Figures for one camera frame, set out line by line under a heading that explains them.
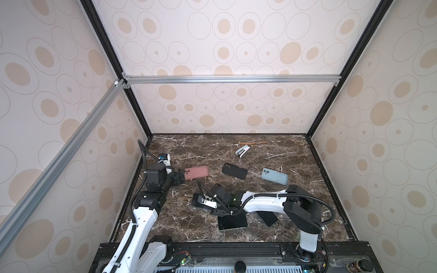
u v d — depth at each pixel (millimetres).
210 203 744
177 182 699
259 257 728
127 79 901
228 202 659
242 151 1089
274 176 1003
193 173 1005
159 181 571
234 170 1018
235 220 822
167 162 685
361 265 636
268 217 846
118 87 847
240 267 631
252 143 1164
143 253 563
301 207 513
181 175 704
